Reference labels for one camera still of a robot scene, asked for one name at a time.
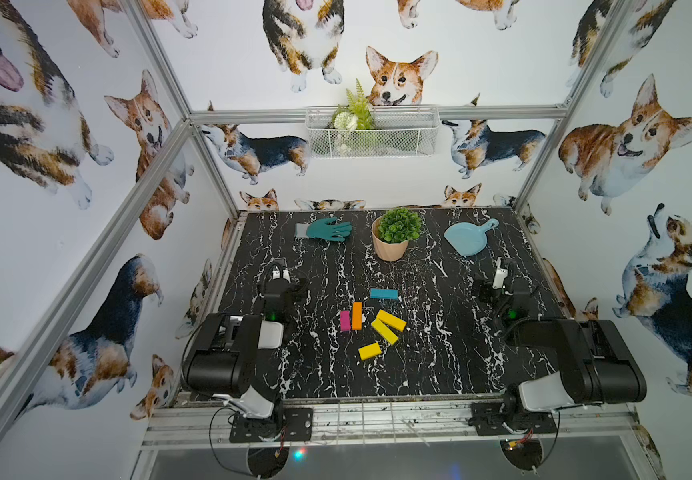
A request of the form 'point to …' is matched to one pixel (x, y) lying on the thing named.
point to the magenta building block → (345, 320)
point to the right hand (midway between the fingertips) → (490, 271)
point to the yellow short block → (370, 351)
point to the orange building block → (357, 312)
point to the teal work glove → (323, 228)
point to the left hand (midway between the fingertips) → (287, 269)
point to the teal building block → (381, 293)
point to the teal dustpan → (468, 238)
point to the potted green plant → (392, 231)
